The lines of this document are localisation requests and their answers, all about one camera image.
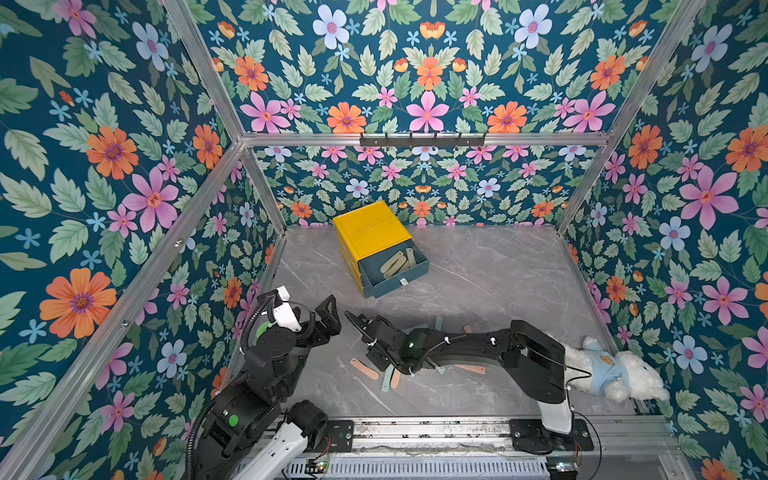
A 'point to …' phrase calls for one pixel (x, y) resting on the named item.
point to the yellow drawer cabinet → (367, 231)
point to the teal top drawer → (373, 281)
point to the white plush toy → (615, 376)
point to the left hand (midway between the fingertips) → (325, 304)
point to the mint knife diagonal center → (440, 369)
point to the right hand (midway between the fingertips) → (378, 336)
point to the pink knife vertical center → (396, 379)
